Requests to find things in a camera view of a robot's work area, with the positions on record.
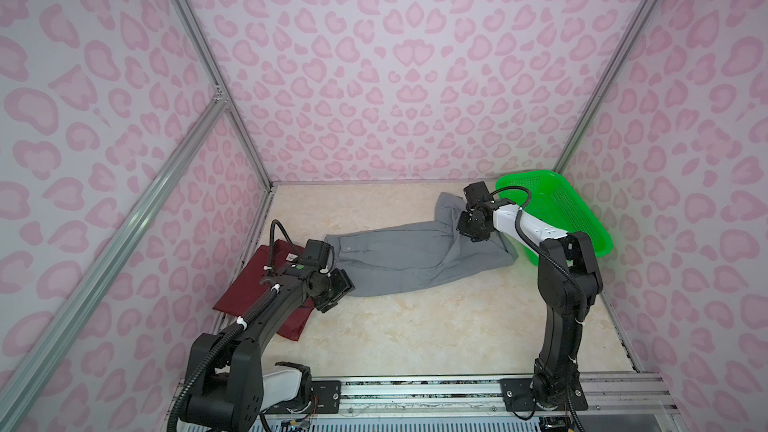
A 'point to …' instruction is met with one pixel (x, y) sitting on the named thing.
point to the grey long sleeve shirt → (390, 258)
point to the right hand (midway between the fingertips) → (465, 227)
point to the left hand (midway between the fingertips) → (350, 287)
